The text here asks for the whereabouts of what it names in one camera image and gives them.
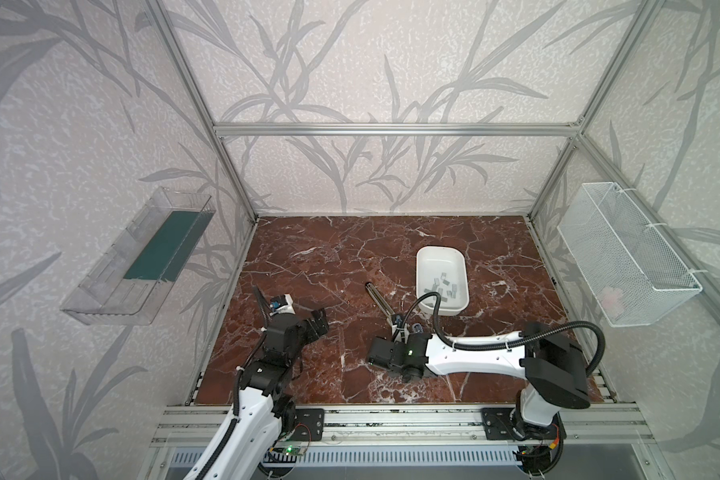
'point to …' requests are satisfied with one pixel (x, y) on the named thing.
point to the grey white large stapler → (382, 303)
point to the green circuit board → (291, 450)
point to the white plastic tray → (442, 271)
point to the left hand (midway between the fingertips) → (317, 306)
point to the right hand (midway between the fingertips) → (395, 351)
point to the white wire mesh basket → (633, 275)
